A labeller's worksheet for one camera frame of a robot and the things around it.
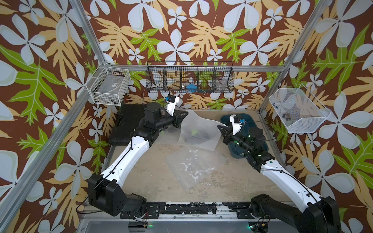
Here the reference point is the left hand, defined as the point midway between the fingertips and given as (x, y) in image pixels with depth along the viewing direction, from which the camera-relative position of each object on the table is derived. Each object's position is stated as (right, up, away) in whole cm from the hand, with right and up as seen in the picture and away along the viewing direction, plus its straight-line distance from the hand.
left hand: (188, 111), depth 71 cm
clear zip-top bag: (+2, -5, +4) cm, 7 cm away
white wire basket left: (-47, +17, +15) cm, 52 cm away
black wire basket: (+2, +27, +28) cm, 39 cm away
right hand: (+16, -7, +3) cm, 17 cm away
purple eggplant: (+7, -12, +8) cm, 16 cm away
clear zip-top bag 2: (-13, -15, +34) cm, 39 cm away
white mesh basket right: (+65, +1, +11) cm, 66 cm away
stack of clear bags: (+2, -33, +20) cm, 38 cm away
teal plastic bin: (+45, -5, +35) cm, 57 cm away
